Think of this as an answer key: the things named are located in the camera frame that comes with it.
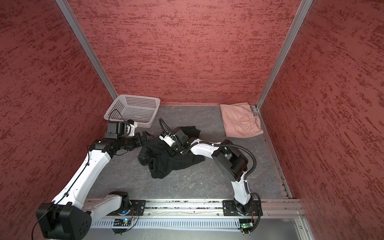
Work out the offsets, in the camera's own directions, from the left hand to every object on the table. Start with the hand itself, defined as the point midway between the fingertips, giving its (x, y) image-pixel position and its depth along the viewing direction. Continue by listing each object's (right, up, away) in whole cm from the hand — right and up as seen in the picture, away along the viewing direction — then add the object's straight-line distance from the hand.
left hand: (147, 142), depth 78 cm
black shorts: (+1, -10, +9) cm, 13 cm away
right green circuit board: (+51, -38, -7) cm, 64 cm away
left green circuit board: (-10, -38, -7) cm, 40 cm away
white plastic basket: (-19, +21, +39) cm, 48 cm away
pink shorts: (+59, +11, +30) cm, 67 cm away
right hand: (+8, -7, +10) cm, 15 cm away
